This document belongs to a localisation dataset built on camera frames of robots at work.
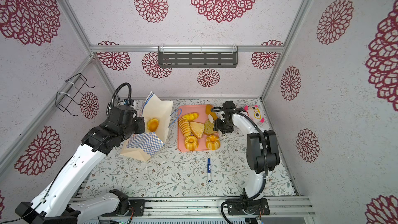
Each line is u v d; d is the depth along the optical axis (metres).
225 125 0.80
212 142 0.90
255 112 1.01
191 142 0.92
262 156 0.50
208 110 1.08
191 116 1.06
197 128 0.98
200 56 0.96
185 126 0.99
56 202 0.38
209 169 0.85
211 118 0.98
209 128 1.00
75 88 0.80
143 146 0.80
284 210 0.73
